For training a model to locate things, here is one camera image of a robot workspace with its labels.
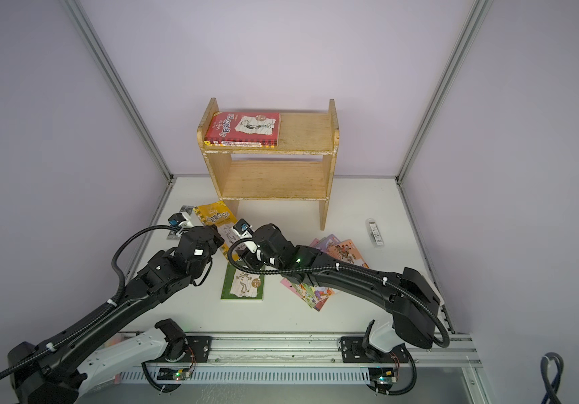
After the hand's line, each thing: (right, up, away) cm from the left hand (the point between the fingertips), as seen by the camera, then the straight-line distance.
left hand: (218, 227), depth 76 cm
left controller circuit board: (-12, -42, -5) cm, 44 cm away
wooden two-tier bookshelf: (+26, +20, +20) cm, 38 cm away
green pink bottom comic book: (+30, -25, +8) cm, 40 cm away
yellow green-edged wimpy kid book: (-2, +4, +6) cm, 7 cm away
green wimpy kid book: (+5, -22, +10) cm, 25 cm away
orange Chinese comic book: (+44, -12, +19) cm, 49 cm away
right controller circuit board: (+49, -43, -5) cm, 66 cm away
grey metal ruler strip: (-25, +4, +34) cm, 43 cm away
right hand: (+9, -7, 0) cm, 12 cm away
